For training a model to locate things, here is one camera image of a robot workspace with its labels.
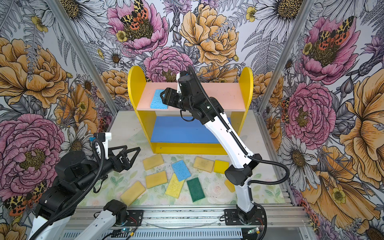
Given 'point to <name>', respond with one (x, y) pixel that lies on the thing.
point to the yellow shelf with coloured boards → (170, 131)
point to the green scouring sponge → (195, 189)
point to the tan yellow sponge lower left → (133, 194)
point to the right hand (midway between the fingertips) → (165, 101)
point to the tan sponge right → (203, 164)
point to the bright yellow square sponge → (220, 166)
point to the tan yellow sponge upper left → (152, 161)
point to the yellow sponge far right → (230, 186)
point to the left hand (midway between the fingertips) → (134, 154)
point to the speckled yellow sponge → (174, 186)
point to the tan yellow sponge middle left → (156, 179)
